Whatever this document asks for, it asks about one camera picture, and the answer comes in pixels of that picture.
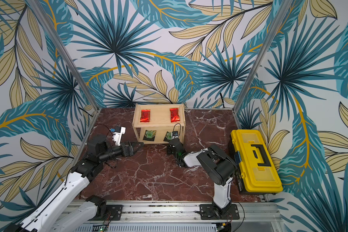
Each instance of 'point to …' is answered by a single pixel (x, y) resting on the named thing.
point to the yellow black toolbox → (256, 173)
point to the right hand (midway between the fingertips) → (170, 142)
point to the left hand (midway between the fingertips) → (139, 146)
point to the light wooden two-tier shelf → (153, 123)
